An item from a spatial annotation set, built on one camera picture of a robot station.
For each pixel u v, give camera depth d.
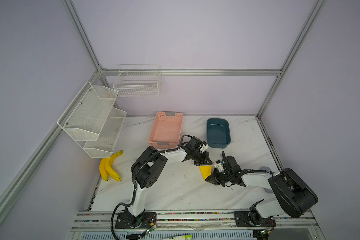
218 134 1.08
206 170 0.88
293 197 0.44
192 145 0.76
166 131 1.11
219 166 0.86
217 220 0.75
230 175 0.72
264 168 0.91
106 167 0.86
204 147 0.88
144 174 0.52
